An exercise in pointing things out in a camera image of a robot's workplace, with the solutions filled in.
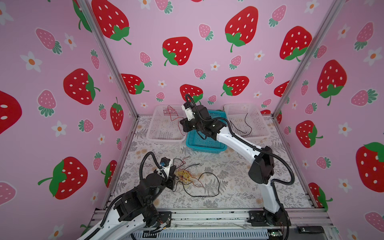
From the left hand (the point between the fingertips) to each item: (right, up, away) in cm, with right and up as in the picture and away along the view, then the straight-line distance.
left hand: (175, 167), depth 70 cm
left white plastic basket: (-15, +21, +44) cm, 51 cm away
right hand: (0, +23, +11) cm, 26 cm away
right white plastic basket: (+40, +31, +41) cm, 65 cm away
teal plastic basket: (+10, +9, +34) cm, 36 cm away
